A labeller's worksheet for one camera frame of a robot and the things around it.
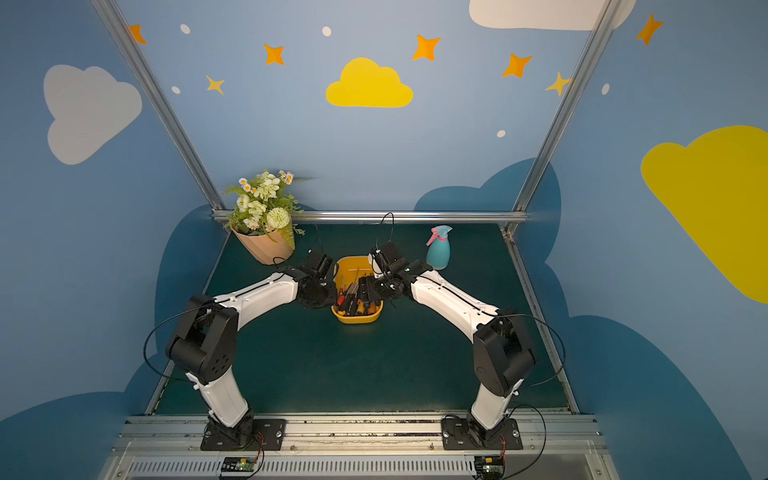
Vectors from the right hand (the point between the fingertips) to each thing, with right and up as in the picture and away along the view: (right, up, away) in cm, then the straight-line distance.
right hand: (372, 288), depth 87 cm
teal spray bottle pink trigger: (+23, +11, +17) cm, 30 cm away
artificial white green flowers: (-32, +24, +1) cm, 40 cm away
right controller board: (+30, -43, -14) cm, 54 cm away
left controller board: (-32, -42, -15) cm, 54 cm away
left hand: (-13, -3, +8) cm, 15 cm away
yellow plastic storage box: (-10, +4, +17) cm, 20 cm away
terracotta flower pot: (-36, +12, +13) cm, 40 cm away
